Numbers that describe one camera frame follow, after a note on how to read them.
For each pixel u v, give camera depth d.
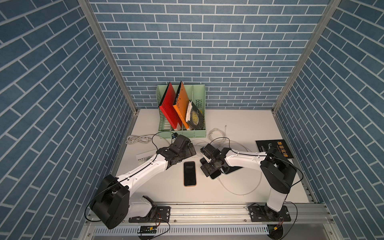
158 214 0.72
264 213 0.68
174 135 0.76
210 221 0.72
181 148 0.65
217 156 0.66
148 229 0.72
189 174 0.86
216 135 1.07
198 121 1.01
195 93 1.05
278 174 0.48
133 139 0.99
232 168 0.87
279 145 0.99
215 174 0.79
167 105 0.85
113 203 0.40
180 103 0.89
